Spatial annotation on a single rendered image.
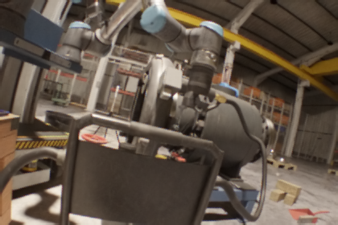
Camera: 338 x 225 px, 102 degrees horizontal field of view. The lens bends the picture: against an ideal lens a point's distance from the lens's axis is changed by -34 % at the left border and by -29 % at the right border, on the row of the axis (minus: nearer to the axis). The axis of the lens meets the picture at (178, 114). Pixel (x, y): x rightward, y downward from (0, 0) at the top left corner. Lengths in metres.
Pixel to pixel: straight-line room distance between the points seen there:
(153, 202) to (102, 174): 0.15
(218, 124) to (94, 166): 0.87
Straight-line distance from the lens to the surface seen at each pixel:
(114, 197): 0.48
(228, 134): 1.21
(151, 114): 0.93
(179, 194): 0.51
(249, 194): 1.36
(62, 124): 1.77
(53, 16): 1.44
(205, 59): 0.60
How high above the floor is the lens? 0.60
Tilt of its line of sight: 2 degrees up
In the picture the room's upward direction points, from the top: 14 degrees clockwise
